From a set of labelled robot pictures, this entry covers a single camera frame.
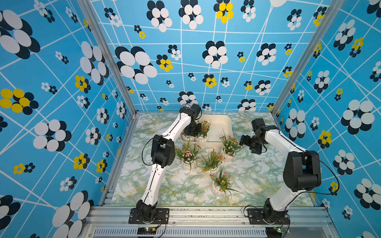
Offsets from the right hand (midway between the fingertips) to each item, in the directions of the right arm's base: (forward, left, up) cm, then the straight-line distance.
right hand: (246, 146), depth 92 cm
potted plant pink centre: (-11, +36, +9) cm, 39 cm away
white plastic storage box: (+26, +14, -8) cm, 31 cm away
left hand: (+8, +30, +2) cm, 31 cm away
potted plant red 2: (+6, +39, +2) cm, 40 cm away
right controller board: (-43, -5, -7) cm, 44 cm away
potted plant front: (-25, +19, +6) cm, 33 cm away
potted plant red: (+10, +26, +7) cm, 29 cm away
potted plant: (-5, +12, +8) cm, 16 cm away
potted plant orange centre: (-14, +23, +5) cm, 28 cm away
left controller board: (-43, +56, -9) cm, 71 cm away
